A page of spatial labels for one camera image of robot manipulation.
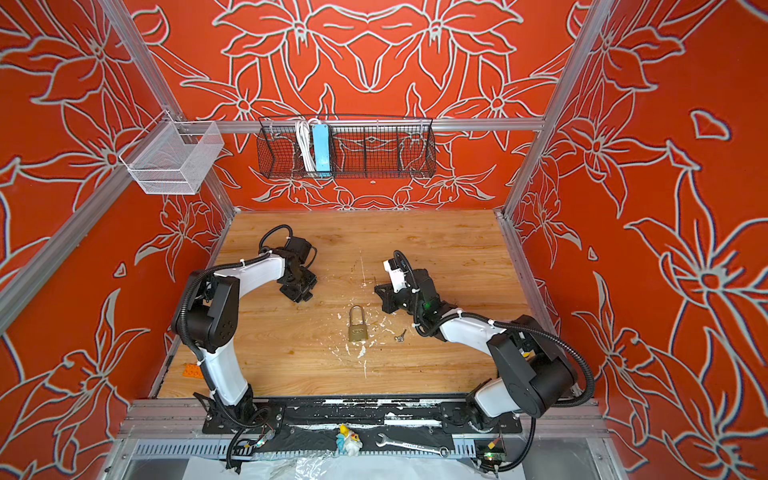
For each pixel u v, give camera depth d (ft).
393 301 2.50
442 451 2.25
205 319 1.65
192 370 2.64
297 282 2.67
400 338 2.81
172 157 3.00
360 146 3.19
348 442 2.20
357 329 2.87
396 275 2.49
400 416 2.44
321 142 2.94
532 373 1.41
